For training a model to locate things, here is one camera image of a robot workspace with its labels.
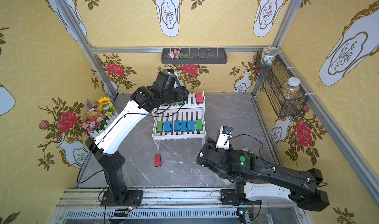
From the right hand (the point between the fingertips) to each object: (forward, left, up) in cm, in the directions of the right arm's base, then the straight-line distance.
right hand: (212, 140), depth 69 cm
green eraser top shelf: (+18, +16, +5) cm, 24 cm away
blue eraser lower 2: (+14, +19, -10) cm, 26 cm away
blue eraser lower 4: (+14, +11, -10) cm, 20 cm away
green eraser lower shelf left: (+13, +29, -9) cm, 33 cm away
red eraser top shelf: (-2, +30, -24) cm, 39 cm away
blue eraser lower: (+12, +24, -8) cm, 28 cm away
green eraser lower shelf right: (+15, +6, -10) cm, 19 cm away
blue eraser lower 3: (+13, +15, -9) cm, 22 cm away
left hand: (+20, +17, +12) cm, 29 cm away
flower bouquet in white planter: (+20, +66, -8) cm, 69 cm away
